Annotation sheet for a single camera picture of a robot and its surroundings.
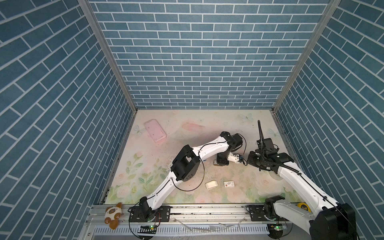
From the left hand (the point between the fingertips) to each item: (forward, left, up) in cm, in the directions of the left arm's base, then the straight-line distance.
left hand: (220, 163), depth 92 cm
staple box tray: (-13, +7, +1) cm, 15 cm away
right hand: (-1, -14, +11) cm, 17 cm away
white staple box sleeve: (-13, -3, +2) cm, 13 cm away
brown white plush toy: (-26, +56, +3) cm, 62 cm away
